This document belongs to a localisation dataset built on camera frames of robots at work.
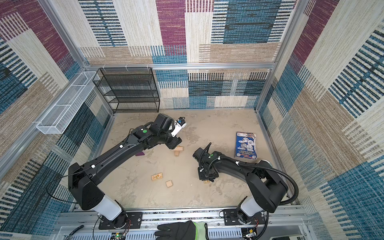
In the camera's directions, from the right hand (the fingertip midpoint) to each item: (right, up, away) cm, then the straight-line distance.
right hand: (206, 179), depth 85 cm
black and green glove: (-12, -19, -15) cm, 26 cm away
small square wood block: (-21, -2, -1) cm, 21 cm away
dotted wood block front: (-28, +1, +2) cm, 28 cm away
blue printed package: (+26, +17, +12) cm, 33 cm away
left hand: (-15, +25, -5) cm, 30 cm away
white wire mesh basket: (-71, +33, -13) cm, 80 cm away
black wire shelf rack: (-55, +56, +26) cm, 82 cm away
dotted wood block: (0, -1, 0) cm, 1 cm away
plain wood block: (-18, +12, +12) cm, 25 cm away
